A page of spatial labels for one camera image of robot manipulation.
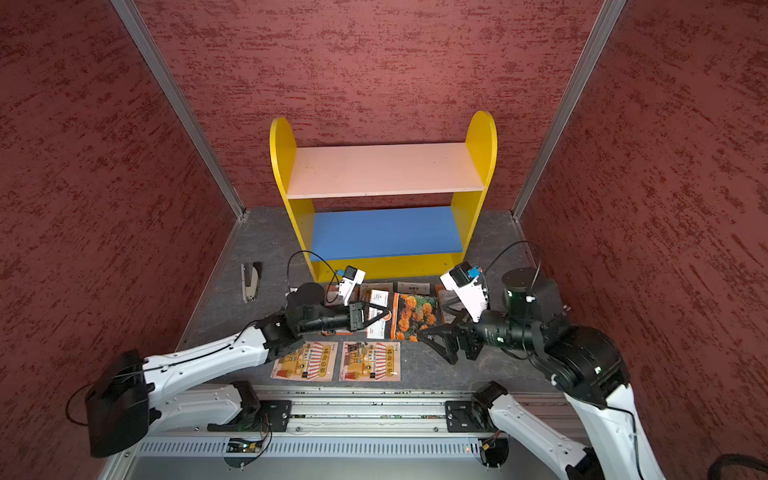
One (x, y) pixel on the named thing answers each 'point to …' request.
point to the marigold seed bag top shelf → (404, 287)
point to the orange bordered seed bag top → (332, 297)
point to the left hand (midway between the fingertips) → (386, 319)
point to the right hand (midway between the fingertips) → (433, 328)
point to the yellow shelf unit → (384, 209)
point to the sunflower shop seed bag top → (376, 292)
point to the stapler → (251, 273)
